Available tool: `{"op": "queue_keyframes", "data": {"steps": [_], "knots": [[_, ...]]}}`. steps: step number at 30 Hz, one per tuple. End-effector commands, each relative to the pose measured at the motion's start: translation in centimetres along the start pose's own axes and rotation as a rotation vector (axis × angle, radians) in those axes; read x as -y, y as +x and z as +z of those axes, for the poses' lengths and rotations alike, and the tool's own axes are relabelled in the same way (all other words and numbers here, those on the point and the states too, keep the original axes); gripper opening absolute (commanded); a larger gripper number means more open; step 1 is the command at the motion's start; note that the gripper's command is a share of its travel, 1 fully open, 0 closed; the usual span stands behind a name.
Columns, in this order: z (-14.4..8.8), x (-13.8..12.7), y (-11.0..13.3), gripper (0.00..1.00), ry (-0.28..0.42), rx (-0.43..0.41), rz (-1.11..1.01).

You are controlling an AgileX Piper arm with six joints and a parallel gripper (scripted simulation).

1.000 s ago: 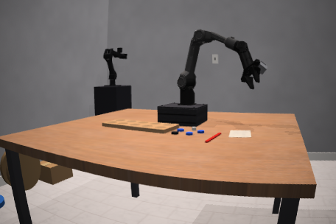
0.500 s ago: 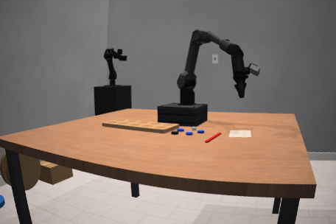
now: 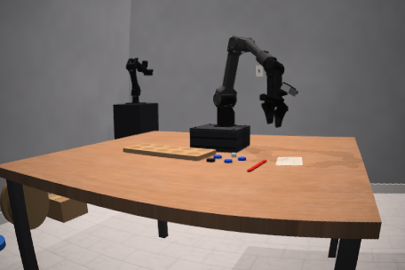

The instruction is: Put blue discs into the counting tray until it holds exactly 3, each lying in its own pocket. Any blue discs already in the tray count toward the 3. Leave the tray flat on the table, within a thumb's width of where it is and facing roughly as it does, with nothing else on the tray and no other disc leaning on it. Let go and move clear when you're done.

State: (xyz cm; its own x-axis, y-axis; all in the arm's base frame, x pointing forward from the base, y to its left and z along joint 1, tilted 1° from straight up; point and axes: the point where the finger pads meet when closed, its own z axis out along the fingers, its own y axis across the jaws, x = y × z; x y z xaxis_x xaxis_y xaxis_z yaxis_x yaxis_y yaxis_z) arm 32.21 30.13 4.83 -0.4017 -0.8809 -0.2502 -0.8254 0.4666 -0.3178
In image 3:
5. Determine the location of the red thin bar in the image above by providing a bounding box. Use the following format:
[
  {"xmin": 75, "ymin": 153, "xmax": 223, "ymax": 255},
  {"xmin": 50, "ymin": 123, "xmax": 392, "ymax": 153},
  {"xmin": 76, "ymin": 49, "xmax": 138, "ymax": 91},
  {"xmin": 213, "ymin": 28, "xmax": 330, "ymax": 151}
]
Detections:
[{"xmin": 247, "ymin": 160, "xmax": 266, "ymax": 172}]

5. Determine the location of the cream sheet of paper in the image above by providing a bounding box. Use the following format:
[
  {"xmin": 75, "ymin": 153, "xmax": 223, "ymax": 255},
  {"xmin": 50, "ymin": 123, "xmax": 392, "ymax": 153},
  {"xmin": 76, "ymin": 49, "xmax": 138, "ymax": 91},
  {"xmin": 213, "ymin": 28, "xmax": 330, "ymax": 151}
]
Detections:
[{"xmin": 276, "ymin": 157, "xmax": 303, "ymax": 165}]

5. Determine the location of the tan tray with round pockets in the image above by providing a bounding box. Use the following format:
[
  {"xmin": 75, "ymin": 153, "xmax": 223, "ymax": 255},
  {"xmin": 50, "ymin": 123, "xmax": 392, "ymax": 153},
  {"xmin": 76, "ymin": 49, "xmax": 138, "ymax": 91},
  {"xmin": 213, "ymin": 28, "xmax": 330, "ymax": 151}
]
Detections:
[{"xmin": 123, "ymin": 143, "xmax": 216, "ymax": 162}]

